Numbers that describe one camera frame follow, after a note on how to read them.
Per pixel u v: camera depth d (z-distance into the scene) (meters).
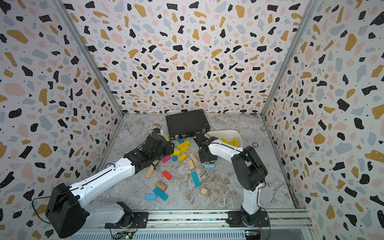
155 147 0.62
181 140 1.03
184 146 1.01
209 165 0.90
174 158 0.97
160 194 0.82
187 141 1.04
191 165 0.91
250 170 0.50
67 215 0.38
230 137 1.07
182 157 0.97
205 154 0.70
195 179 0.88
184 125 1.07
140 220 0.73
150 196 0.80
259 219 0.73
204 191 0.82
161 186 0.83
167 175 0.90
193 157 0.97
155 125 1.13
